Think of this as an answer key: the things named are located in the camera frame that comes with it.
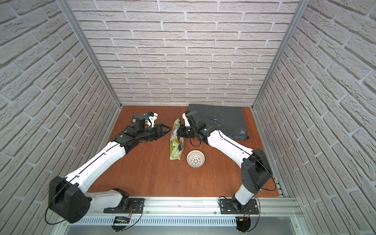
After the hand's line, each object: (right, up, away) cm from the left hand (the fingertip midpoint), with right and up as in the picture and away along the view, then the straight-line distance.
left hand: (168, 126), depth 77 cm
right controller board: (+38, -48, -7) cm, 61 cm away
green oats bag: (+4, -10, +2) cm, 11 cm away
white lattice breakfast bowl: (+15, -21, +13) cm, 29 cm away
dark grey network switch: (+41, +3, +33) cm, 53 cm away
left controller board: (-23, -49, -5) cm, 54 cm away
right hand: (+1, -5, +2) cm, 5 cm away
